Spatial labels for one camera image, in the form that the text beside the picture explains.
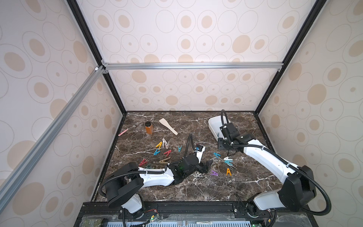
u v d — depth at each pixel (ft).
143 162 3.00
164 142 3.28
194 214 2.39
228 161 3.01
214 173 2.81
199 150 2.30
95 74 2.72
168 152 3.11
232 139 2.05
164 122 3.72
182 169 2.07
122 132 3.48
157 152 3.13
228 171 2.87
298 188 1.34
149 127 3.28
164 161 3.01
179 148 3.18
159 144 3.26
